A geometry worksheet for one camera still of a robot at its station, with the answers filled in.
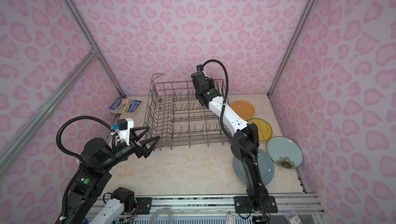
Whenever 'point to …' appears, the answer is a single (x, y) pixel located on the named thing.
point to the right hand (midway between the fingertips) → (208, 78)
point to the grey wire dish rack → (174, 118)
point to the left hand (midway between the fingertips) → (153, 131)
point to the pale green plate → (284, 152)
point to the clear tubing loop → (165, 209)
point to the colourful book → (125, 105)
